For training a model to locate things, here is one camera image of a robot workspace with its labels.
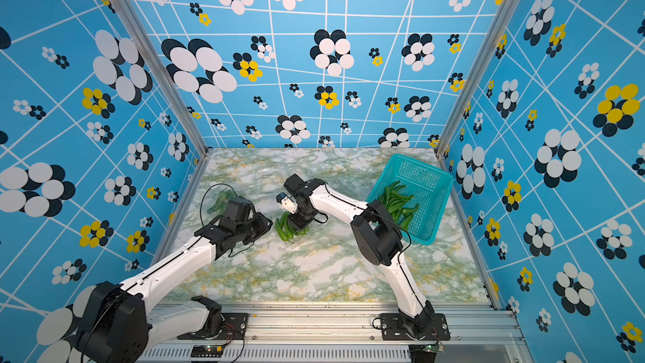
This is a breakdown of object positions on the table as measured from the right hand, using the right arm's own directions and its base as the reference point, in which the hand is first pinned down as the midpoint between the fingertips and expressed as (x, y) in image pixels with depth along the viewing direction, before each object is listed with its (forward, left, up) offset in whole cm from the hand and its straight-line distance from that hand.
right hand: (300, 223), depth 92 cm
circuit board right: (-38, -40, 0) cm, 55 cm away
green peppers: (-2, +6, -1) cm, 6 cm away
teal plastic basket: (+9, -43, +5) cm, 44 cm away
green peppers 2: (+11, +31, +2) cm, 33 cm away
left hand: (-3, +8, +7) cm, 10 cm away
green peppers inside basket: (+11, -37, -1) cm, 38 cm away
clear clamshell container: (+8, +35, +1) cm, 36 cm away
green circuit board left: (-39, +24, -5) cm, 46 cm away
